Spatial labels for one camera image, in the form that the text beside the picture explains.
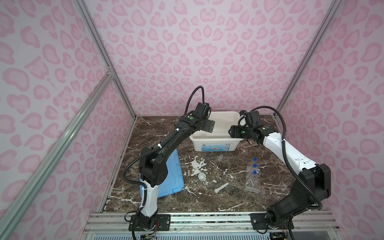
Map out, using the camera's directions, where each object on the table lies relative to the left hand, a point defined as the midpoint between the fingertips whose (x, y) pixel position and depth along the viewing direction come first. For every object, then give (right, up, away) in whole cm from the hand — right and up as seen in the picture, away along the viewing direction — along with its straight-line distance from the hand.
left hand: (206, 120), depth 87 cm
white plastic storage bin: (+7, -11, -1) cm, 14 cm away
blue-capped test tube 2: (+32, -25, +10) cm, 42 cm away
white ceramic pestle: (+6, -39, -5) cm, 39 cm away
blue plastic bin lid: (-18, -36, -1) cm, 40 cm away
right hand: (+16, -5, -2) cm, 17 cm away
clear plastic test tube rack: (+27, -34, -1) cm, 43 cm away
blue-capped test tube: (+30, -28, +5) cm, 41 cm away
